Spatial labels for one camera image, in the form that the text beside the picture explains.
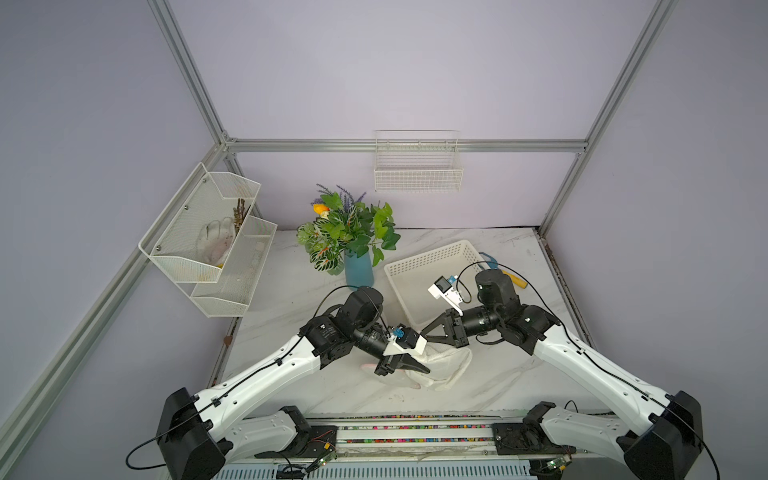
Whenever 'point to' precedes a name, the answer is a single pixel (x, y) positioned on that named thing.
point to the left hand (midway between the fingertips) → (423, 367)
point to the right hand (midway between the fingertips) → (424, 339)
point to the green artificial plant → (345, 224)
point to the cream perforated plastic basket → (411, 276)
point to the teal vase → (359, 271)
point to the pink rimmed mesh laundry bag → (447, 363)
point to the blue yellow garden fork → (490, 263)
